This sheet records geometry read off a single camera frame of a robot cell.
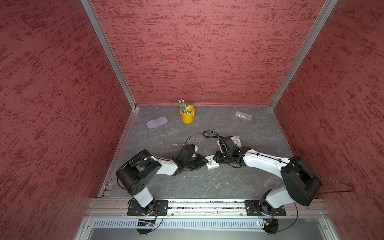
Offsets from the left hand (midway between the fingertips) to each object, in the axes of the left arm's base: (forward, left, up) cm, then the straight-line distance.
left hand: (207, 164), depth 87 cm
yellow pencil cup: (+35, +13, +1) cm, 37 cm away
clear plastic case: (+41, -30, -2) cm, 51 cm away
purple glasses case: (+32, +36, 0) cm, 48 cm away
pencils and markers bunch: (+37, +16, +10) cm, 42 cm away
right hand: (+3, -5, 0) cm, 6 cm away
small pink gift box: (0, -2, +1) cm, 3 cm away
